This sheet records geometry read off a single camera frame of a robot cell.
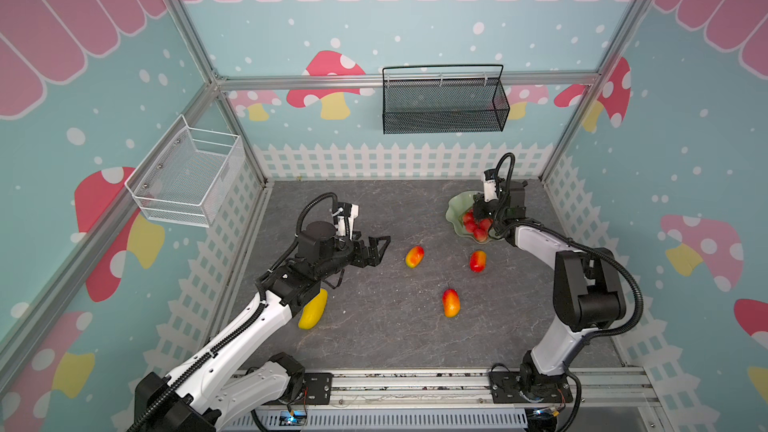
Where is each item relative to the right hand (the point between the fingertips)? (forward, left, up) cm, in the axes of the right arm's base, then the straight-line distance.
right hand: (476, 193), depth 96 cm
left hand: (-24, +31, +9) cm, 40 cm away
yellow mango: (-34, +49, -11) cm, 61 cm away
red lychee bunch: (-9, 0, -6) cm, 11 cm away
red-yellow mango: (-16, +20, -11) cm, 28 cm away
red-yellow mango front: (-32, +10, -12) cm, 35 cm away
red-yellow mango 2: (-18, 0, -12) cm, 22 cm away
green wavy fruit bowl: (+4, +3, -10) cm, 12 cm away
